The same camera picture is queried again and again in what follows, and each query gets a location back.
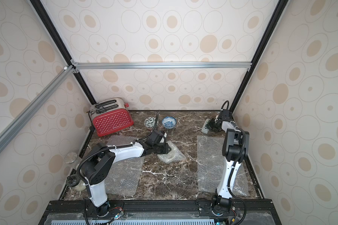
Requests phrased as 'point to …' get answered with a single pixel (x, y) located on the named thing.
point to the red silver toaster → (110, 116)
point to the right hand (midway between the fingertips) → (213, 125)
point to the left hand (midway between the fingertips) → (175, 149)
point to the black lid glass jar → (76, 183)
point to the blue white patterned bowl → (168, 122)
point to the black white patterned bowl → (149, 122)
